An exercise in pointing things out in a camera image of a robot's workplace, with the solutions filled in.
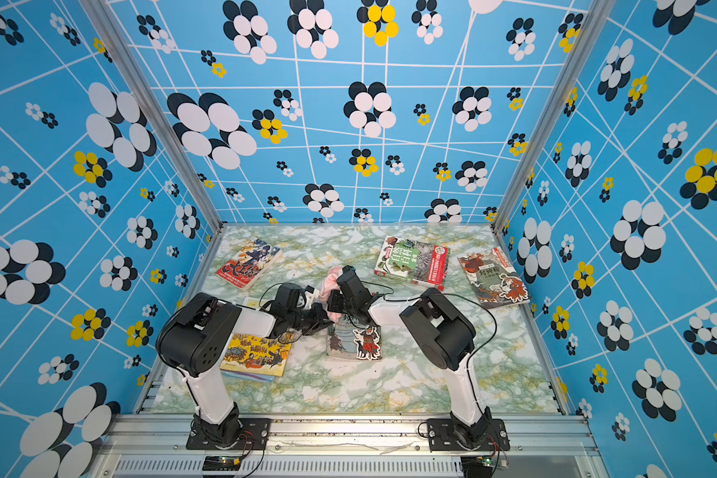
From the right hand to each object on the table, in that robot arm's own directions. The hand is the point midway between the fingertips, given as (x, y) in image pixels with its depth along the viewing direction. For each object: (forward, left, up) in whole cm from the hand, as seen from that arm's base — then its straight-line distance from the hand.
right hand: (329, 299), depth 96 cm
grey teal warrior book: (-13, -6, -2) cm, 14 cm away
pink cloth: (+2, -1, +6) cm, 6 cm away
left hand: (-6, -4, -1) cm, 8 cm away
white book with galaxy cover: (-24, +21, -2) cm, 32 cm away
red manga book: (+15, +30, 0) cm, 34 cm away
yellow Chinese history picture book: (-18, +20, -2) cm, 27 cm away
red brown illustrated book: (+10, -56, -2) cm, 57 cm away
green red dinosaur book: (+15, -29, 0) cm, 33 cm away
